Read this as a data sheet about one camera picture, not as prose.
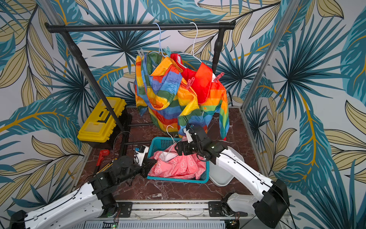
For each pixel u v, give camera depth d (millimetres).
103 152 922
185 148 662
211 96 631
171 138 747
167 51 672
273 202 384
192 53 879
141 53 661
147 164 641
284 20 730
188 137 676
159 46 872
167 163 732
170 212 734
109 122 885
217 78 575
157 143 897
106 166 858
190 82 547
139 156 642
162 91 639
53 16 704
